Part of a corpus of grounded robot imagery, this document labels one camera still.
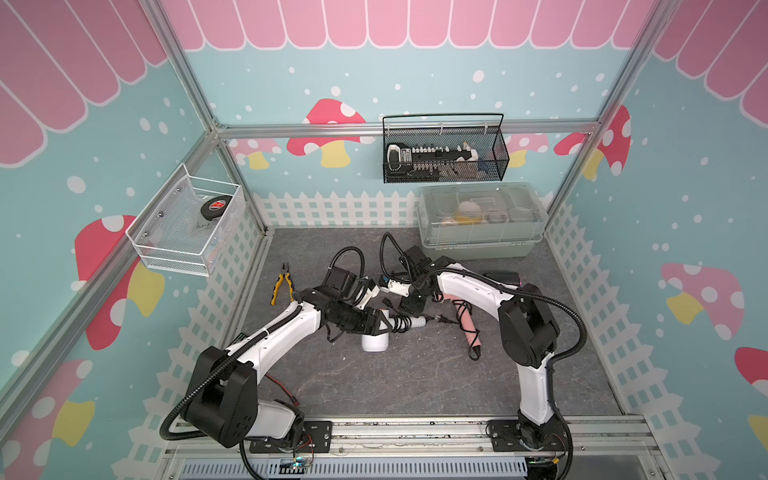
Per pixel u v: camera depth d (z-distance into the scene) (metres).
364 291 0.73
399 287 0.83
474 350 0.87
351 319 0.71
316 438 0.74
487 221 1.02
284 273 1.06
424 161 0.87
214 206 0.79
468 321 0.91
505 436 0.74
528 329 0.52
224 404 0.42
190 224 0.77
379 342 0.77
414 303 0.82
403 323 0.85
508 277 0.97
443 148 0.91
